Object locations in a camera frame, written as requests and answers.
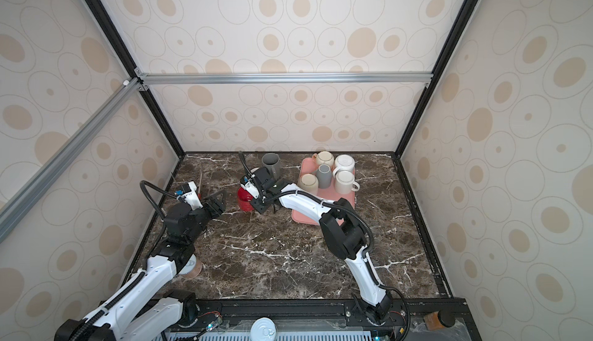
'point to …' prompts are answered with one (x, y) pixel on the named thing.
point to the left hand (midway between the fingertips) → (225, 190)
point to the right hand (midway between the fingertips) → (258, 200)
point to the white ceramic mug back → (343, 163)
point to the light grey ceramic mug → (324, 176)
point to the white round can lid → (263, 329)
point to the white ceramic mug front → (343, 182)
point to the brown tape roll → (195, 272)
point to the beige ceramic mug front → (310, 182)
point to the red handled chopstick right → (201, 177)
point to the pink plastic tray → (308, 166)
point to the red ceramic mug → (244, 200)
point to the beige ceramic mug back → (323, 157)
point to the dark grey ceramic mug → (271, 160)
